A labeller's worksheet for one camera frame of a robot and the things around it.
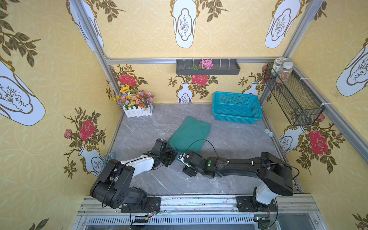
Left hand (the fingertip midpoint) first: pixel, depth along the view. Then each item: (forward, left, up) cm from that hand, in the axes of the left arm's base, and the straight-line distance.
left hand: (174, 153), depth 92 cm
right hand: (-4, -10, +4) cm, 11 cm away
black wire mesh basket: (+15, -74, +28) cm, 80 cm away
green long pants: (+15, -12, -3) cm, 19 cm away
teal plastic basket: (+41, -52, -2) cm, 66 cm away
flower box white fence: (+32, +26, +14) cm, 44 cm away
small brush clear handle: (+15, -66, +1) cm, 68 cm away
